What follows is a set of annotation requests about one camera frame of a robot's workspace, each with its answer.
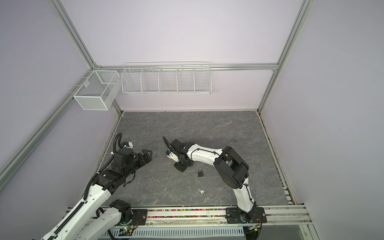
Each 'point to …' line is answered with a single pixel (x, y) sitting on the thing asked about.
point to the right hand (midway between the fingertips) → (181, 166)
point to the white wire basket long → (167, 78)
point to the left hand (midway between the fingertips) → (147, 156)
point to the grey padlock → (200, 173)
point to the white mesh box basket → (97, 91)
